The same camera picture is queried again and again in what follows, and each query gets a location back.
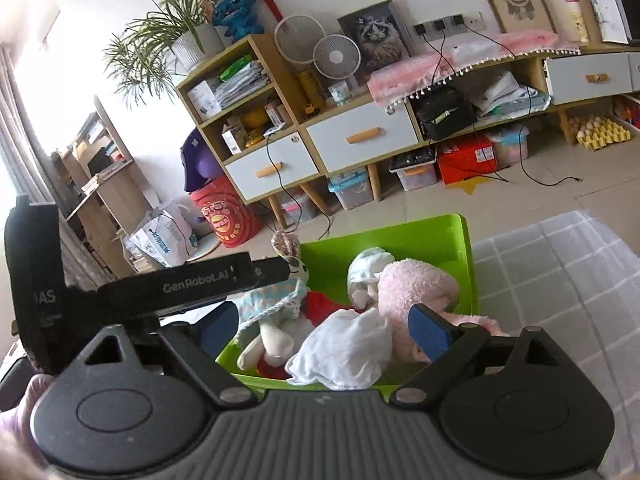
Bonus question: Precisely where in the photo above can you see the black cable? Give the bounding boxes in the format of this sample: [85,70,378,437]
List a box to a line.
[265,132,333,241]

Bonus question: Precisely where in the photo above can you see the wooden bookshelf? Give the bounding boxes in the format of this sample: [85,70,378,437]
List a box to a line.
[52,95,151,281]

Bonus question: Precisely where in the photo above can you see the white cloth pouch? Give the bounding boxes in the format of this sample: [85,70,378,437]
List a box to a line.
[286,307,394,392]

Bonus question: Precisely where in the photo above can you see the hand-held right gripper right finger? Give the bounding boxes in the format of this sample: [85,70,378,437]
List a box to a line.
[389,303,559,409]

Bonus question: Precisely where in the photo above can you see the blue plush toy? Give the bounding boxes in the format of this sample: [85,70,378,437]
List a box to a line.
[212,0,263,40]

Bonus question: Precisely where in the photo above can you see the yellow bottle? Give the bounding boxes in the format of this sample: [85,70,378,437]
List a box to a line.
[299,71,326,111]

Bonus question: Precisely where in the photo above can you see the white microwave oven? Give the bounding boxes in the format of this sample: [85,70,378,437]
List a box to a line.
[611,0,640,45]

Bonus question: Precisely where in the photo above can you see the green plastic box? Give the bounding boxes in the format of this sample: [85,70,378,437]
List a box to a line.
[215,214,481,401]

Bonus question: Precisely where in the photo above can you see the potted green plant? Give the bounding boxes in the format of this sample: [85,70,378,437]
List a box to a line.
[102,0,236,106]

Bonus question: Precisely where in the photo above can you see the small white desk fan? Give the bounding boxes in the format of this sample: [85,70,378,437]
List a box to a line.
[313,35,362,102]

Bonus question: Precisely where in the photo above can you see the red cartoon bag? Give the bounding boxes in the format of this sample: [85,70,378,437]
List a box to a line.
[187,176,263,249]

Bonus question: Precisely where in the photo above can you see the small white carton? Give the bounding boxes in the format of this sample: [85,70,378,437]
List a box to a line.
[221,122,248,156]

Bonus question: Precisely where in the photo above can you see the yellow egg tray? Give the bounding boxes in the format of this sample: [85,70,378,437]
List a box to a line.
[575,114,632,152]

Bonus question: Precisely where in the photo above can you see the red cardboard box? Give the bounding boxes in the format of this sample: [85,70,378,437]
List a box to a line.
[436,136,498,185]

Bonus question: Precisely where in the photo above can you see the cat picture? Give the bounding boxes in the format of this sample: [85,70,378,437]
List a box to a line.
[337,0,416,73]

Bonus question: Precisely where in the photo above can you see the low wooden cabinet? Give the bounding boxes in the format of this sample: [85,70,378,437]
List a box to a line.
[407,45,640,148]

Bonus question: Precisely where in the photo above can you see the large white desk fan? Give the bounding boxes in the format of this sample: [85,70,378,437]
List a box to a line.
[274,15,323,66]

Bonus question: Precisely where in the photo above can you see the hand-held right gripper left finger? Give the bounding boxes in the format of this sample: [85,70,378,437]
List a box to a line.
[79,302,257,409]

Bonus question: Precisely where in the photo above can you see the wall power sockets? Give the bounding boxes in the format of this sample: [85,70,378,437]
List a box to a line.
[414,14,485,36]

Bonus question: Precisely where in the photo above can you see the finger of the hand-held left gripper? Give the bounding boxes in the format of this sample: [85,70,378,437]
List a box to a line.
[250,256,292,286]

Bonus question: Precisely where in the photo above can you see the tall wooden cabinet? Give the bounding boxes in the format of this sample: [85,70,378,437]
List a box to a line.
[175,35,436,231]

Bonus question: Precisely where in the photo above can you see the mint fluffy cloth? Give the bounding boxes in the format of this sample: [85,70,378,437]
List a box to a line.
[347,247,397,311]

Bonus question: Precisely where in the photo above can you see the storage box black lid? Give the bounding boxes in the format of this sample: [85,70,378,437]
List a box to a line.
[389,149,440,192]

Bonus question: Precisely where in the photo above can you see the santa plush toy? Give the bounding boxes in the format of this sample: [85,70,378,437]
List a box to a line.
[257,290,358,380]

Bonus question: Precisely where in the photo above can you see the pink plush toy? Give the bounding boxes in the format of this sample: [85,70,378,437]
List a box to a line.
[377,258,508,363]

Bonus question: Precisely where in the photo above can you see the bunny plush toy dotted dress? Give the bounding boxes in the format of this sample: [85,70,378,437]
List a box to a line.
[227,232,313,371]

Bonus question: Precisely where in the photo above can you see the stack of papers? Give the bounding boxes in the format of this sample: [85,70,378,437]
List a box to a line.
[215,60,273,108]

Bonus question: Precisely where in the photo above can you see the red and white tube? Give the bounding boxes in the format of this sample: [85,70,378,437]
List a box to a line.
[559,0,590,43]

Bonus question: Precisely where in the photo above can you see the black bag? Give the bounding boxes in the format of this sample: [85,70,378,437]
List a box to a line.
[415,84,477,142]

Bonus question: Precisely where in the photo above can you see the pink tasselled cloth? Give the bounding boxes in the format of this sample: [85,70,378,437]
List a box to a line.
[367,30,583,111]

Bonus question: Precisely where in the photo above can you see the clear storage box blue lid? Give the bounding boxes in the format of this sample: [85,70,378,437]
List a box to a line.
[327,170,375,211]

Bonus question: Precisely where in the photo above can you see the white paper bag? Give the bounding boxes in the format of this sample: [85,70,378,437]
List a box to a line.
[129,200,198,268]

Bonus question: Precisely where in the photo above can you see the person's left hand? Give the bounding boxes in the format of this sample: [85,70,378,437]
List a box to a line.
[0,374,57,480]

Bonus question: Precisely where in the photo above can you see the pile of folded cloths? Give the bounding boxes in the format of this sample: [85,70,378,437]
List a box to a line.
[472,72,551,121]

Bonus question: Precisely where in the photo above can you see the grey checked tablecloth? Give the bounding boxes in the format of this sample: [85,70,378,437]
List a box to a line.
[472,210,640,480]

